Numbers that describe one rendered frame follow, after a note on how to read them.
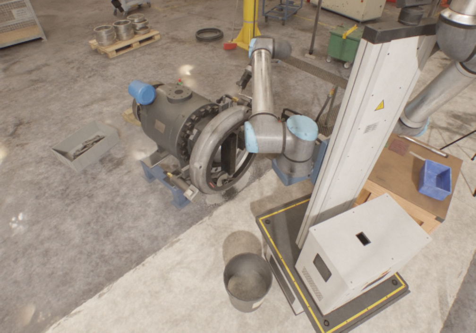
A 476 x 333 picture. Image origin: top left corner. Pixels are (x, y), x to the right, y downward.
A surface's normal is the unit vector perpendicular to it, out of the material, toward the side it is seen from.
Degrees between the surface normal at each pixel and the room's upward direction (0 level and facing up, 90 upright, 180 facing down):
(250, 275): 0
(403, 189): 0
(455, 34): 99
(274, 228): 0
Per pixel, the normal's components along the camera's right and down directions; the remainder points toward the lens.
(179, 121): -0.40, -0.25
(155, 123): -0.59, 0.13
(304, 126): 0.09, -0.71
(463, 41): -0.22, 0.69
